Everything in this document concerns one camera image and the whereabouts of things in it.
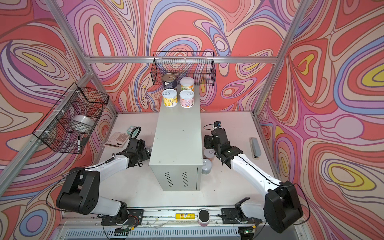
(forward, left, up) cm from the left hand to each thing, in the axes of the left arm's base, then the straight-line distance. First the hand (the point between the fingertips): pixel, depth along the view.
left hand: (145, 153), depth 94 cm
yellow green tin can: (-12, -39, +20) cm, 45 cm away
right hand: (+1, -41, +13) cm, 43 cm away
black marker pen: (-7, +25, +23) cm, 35 cm away
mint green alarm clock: (+20, +16, -1) cm, 25 cm away
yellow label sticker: (-35, -27, 0) cm, 44 cm away
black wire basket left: (-1, +29, +29) cm, 41 cm away
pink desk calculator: (+11, +22, -1) cm, 24 cm away
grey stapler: (-1, -70, +3) cm, 70 cm away
